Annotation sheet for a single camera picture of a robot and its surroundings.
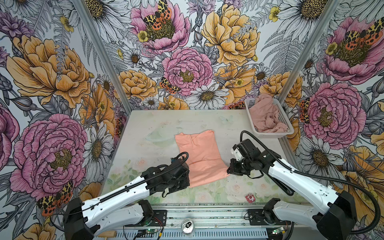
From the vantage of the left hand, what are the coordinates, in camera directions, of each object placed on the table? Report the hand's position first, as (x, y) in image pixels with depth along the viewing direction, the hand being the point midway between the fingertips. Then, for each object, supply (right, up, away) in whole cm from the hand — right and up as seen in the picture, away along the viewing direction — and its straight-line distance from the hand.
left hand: (186, 185), depth 74 cm
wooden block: (-34, -20, -6) cm, 40 cm away
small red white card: (+32, -7, +2) cm, 33 cm away
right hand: (+21, +5, +1) cm, 21 cm away
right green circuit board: (+43, -21, -2) cm, 48 cm away
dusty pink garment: (+56, +38, +41) cm, 79 cm away
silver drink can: (+1, -11, -13) cm, 18 cm away
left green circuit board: (-16, -20, -3) cm, 26 cm away
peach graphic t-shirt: (+10, +6, +16) cm, 20 cm away
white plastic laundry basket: (+66, +33, +31) cm, 80 cm away
